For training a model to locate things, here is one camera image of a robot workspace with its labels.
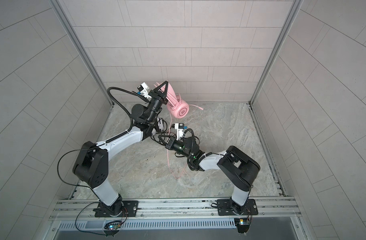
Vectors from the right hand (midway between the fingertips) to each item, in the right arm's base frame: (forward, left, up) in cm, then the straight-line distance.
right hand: (158, 140), depth 74 cm
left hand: (+14, -9, +25) cm, 30 cm away
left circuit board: (-32, +20, -16) cm, 41 cm away
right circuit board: (-35, -38, -22) cm, 56 cm away
